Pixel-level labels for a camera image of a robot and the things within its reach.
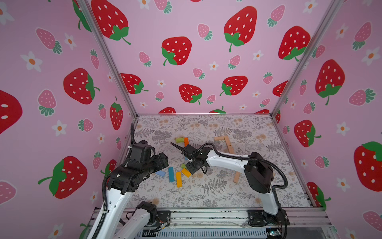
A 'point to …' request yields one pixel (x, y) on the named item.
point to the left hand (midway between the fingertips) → (163, 159)
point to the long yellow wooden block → (178, 179)
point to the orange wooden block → (186, 141)
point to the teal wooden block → (171, 175)
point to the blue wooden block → (161, 173)
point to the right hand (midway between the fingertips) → (189, 169)
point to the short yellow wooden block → (186, 172)
